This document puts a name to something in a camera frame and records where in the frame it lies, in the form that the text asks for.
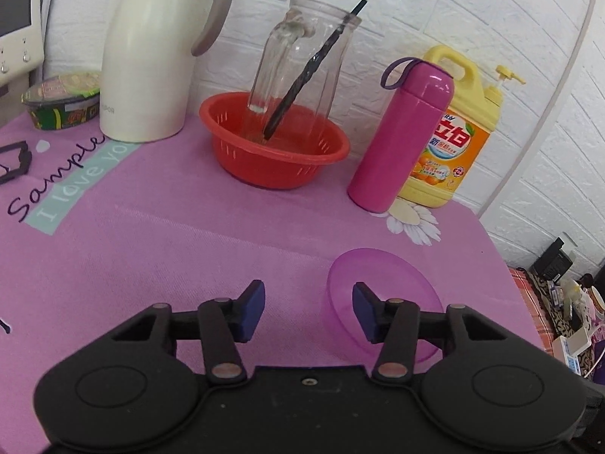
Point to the pink bottle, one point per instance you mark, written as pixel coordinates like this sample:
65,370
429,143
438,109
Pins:
397,151

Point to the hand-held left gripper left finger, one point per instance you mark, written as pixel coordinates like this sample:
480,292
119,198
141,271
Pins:
250,312

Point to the pink daisy tablecloth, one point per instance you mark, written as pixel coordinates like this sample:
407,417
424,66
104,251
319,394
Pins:
165,236

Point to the clear glass pitcher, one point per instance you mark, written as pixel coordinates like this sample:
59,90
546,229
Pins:
283,56

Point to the black stand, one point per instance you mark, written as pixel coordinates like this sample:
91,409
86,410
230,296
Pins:
555,260

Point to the green instant noodle cup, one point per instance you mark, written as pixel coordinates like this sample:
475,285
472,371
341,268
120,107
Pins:
61,113

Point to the leopard print cloth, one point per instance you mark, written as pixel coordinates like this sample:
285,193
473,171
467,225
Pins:
557,317

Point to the white appliance with screen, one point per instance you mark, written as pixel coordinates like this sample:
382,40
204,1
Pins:
19,56

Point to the black stirring stick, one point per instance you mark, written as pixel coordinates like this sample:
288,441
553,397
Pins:
312,64

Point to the cream thermos jug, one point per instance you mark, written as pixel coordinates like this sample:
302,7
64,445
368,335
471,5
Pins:
146,56

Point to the plaid blanket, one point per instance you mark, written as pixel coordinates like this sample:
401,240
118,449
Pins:
531,302

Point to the yellow detergent pump bottle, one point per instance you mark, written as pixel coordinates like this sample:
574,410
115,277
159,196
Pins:
453,161

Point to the red plastic strainer basin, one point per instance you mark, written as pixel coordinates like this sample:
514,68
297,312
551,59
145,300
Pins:
283,165

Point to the purple cloth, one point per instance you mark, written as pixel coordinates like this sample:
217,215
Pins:
598,343

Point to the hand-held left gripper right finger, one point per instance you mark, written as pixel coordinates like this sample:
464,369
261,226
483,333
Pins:
366,314

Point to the white power strip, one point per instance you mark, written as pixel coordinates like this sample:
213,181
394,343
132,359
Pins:
574,352

